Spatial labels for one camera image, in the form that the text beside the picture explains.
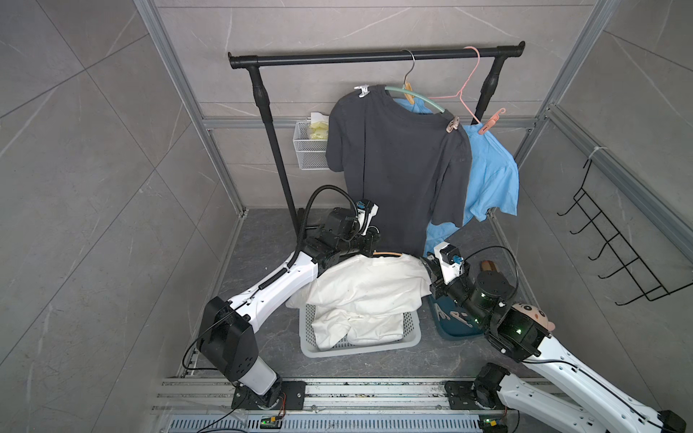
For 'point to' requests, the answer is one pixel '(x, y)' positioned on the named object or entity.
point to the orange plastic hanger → (386, 253)
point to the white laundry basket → (411, 335)
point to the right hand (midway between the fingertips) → (429, 255)
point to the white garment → (369, 294)
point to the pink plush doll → (535, 315)
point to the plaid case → (488, 265)
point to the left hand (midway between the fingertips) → (385, 233)
